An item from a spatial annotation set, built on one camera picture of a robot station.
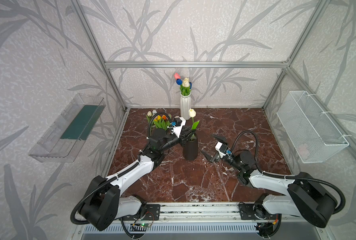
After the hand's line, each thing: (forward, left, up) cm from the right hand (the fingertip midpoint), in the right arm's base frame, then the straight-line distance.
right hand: (207, 136), depth 73 cm
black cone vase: (0, +8, -14) cm, 16 cm away
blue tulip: (+34, +15, +8) cm, 38 cm away
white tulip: (+33, +11, +6) cm, 35 cm away
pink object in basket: (-6, -48, -5) cm, 48 cm away
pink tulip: (+39, +16, +8) cm, 44 cm away
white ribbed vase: (+32, +11, -10) cm, 36 cm away
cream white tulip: (+33, +11, +9) cm, 36 cm away
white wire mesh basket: (-6, -43, +9) cm, 45 cm away
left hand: (+4, +6, +4) cm, 8 cm away
